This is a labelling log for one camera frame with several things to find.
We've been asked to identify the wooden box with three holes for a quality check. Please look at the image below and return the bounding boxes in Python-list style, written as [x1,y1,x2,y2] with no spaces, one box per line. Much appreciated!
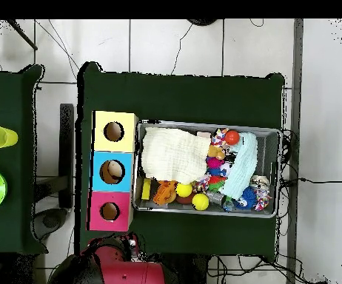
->
[86,110,139,232]

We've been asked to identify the cream muslin cloth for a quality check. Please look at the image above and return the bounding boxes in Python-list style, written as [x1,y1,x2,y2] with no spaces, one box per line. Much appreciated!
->
[140,126,212,185]

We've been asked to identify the smooth yellow ball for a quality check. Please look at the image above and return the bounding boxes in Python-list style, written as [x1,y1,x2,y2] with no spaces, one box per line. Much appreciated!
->
[175,182,193,198]

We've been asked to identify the orange plastic toy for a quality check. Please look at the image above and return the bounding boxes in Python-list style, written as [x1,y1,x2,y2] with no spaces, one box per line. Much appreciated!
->
[152,180,178,206]

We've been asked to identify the yellow block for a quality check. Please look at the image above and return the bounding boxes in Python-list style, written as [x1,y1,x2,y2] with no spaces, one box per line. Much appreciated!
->
[141,177,152,200]

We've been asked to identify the pink spiky ball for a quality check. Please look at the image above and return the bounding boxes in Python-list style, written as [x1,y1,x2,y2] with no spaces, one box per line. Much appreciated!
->
[205,156,225,170]

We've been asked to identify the brown plush toy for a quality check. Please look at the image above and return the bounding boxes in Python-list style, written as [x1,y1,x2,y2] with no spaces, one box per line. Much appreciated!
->
[207,144,227,160]

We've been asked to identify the yellow ball with seam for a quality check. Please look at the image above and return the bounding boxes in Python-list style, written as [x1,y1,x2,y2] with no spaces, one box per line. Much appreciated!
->
[192,193,210,212]

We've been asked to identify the orange plastic ball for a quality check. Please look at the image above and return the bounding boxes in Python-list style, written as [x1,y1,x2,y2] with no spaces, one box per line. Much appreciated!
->
[224,130,241,146]

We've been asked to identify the mint green muslin cloth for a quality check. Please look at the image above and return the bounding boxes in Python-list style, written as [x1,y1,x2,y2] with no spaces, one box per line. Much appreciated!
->
[219,132,258,200]

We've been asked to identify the blue spiky ball with eyes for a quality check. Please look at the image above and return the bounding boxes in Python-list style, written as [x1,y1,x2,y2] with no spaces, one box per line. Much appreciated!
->
[235,186,258,210]

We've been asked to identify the black flat panel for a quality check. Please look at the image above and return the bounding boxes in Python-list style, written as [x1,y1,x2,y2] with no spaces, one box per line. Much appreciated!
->
[58,103,75,209]

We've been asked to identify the grey round object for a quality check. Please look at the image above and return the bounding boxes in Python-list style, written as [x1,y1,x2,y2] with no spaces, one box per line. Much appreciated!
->
[31,207,69,240]

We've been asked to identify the yellow-green plastic cup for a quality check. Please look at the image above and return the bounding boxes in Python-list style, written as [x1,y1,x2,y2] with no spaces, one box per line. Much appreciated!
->
[0,125,19,149]

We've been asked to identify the dark green side table cloth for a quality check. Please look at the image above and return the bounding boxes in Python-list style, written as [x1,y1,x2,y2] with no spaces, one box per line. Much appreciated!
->
[0,64,49,255]

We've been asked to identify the black rod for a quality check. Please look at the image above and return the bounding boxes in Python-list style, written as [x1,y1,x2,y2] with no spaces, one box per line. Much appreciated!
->
[6,18,38,51]

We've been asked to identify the silver wire mesh bin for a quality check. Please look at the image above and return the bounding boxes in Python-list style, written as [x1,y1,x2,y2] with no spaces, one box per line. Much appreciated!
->
[131,119,283,219]

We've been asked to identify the black floor cable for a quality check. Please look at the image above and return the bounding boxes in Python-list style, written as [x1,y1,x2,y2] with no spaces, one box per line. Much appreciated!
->
[280,176,342,186]

